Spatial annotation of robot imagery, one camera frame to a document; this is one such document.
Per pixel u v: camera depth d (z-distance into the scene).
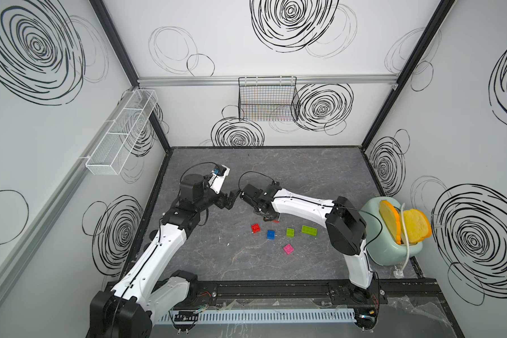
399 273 0.74
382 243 0.72
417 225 0.69
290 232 0.87
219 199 0.68
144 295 0.41
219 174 0.64
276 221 0.89
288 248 0.83
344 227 0.49
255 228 0.89
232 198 0.69
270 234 0.87
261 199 0.64
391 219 0.69
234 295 0.75
